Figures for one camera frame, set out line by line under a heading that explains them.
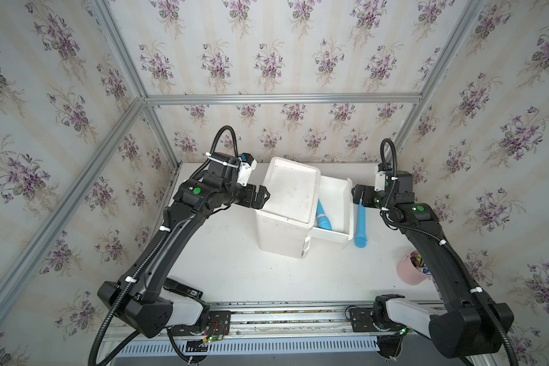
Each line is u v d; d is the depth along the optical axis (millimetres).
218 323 718
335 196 874
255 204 624
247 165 613
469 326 370
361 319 731
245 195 604
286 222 693
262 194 612
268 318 750
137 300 367
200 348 717
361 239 904
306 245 951
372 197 686
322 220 766
